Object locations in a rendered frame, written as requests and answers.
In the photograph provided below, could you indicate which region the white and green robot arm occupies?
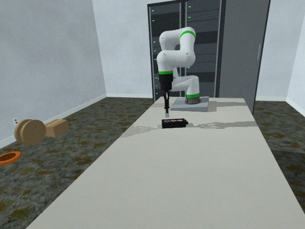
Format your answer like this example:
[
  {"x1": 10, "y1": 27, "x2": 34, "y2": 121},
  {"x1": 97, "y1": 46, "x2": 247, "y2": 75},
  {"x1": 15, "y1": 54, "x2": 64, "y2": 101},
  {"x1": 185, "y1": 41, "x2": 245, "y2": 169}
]
[{"x1": 157, "y1": 27, "x2": 201, "y2": 104}]

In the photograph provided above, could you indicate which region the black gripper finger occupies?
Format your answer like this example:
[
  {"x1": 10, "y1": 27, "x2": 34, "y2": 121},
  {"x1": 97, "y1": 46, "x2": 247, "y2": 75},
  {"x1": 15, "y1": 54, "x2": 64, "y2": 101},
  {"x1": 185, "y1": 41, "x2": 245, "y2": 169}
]
[{"x1": 163, "y1": 93, "x2": 170, "y2": 118}]

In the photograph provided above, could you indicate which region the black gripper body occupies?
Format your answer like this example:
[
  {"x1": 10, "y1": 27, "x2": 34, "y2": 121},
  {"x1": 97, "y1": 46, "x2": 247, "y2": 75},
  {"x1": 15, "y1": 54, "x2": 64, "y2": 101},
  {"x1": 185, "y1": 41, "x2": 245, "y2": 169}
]
[{"x1": 161, "y1": 82, "x2": 172, "y2": 97}]

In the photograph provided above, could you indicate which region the black power strip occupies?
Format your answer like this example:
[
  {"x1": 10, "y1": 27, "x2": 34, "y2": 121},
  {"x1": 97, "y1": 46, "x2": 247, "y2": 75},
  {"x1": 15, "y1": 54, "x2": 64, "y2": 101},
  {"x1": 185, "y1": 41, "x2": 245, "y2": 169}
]
[{"x1": 162, "y1": 118, "x2": 188, "y2": 128}]

